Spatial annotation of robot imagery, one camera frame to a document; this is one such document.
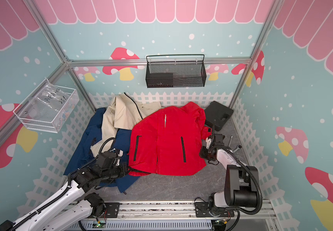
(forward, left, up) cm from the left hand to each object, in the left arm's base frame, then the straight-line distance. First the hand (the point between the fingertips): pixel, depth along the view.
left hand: (131, 171), depth 77 cm
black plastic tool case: (+50, -58, -4) cm, 77 cm away
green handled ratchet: (+22, -68, -8) cm, 71 cm away
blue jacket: (-3, +5, +18) cm, 19 cm away
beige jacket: (+38, +12, +6) cm, 40 cm away
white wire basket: (+10, +32, +25) cm, 42 cm away
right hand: (+16, -41, -7) cm, 44 cm away
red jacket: (+25, -19, -8) cm, 33 cm away
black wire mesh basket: (+58, -23, +25) cm, 68 cm away
